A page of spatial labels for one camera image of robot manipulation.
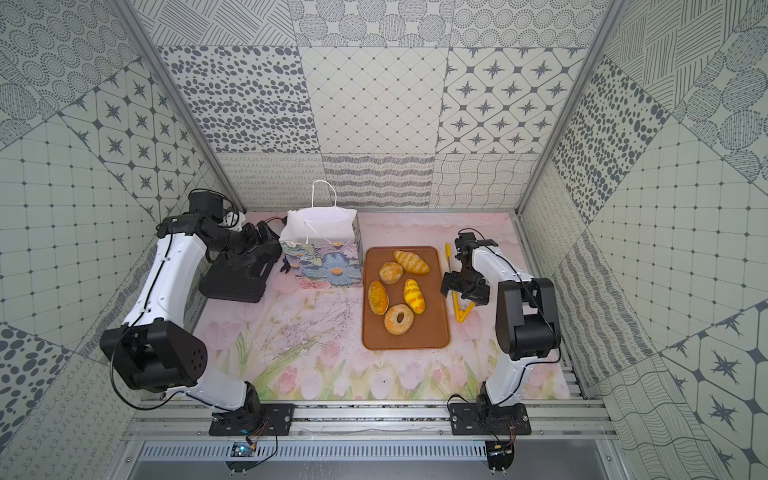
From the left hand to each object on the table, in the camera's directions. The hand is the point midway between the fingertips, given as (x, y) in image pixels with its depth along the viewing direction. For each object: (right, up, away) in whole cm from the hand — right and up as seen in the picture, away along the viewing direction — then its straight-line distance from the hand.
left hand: (276, 244), depth 80 cm
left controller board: (-5, -50, -9) cm, 51 cm away
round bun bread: (+31, -10, +18) cm, 37 cm away
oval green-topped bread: (+27, -17, +10) cm, 34 cm away
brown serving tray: (+43, -26, +9) cm, 51 cm away
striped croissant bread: (+38, -7, +21) cm, 44 cm away
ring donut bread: (+34, -23, +8) cm, 41 cm away
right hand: (+54, -18, +11) cm, 58 cm away
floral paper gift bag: (+13, 0, -2) cm, 14 cm away
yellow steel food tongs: (+52, -22, +10) cm, 58 cm away
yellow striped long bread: (+39, -17, +13) cm, 44 cm away
